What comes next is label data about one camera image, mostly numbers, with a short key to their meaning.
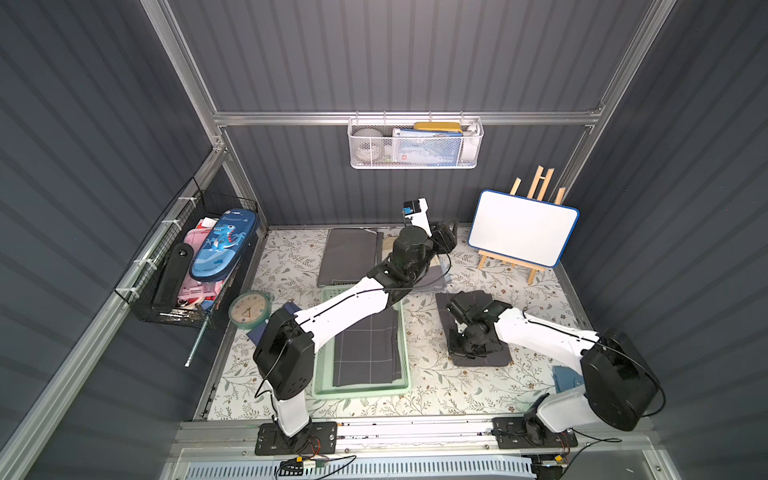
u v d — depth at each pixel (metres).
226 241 0.68
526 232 0.91
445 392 0.81
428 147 0.86
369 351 0.87
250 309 0.96
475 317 0.65
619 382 0.44
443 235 0.66
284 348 0.44
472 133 0.86
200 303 0.66
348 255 1.14
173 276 0.64
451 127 0.89
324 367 0.85
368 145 0.84
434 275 1.05
